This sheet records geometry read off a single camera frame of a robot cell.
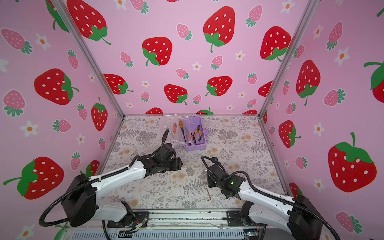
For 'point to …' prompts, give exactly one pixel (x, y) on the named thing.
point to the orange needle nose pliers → (189, 135)
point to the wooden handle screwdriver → (181, 125)
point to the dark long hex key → (209, 196)
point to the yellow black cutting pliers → (198, 129)
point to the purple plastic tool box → (188, 131)
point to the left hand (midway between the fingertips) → (179, 163)
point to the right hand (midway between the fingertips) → (208, 175)
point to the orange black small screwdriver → (174, 128)
